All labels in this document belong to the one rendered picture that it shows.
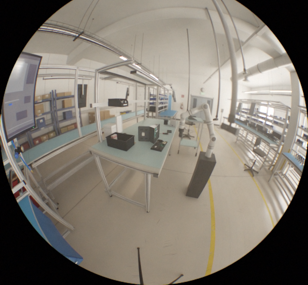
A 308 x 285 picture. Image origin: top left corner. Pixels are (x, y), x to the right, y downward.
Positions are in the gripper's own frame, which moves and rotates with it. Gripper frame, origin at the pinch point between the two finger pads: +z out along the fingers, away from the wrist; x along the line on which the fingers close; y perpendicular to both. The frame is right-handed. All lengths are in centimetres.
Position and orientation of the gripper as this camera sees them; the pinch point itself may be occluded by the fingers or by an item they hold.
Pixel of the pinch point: (181, 140)
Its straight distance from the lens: 136.2
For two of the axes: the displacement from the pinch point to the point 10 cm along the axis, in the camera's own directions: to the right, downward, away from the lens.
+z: -0.4, 9.5, 3.2
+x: -4.2, 2.8, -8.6
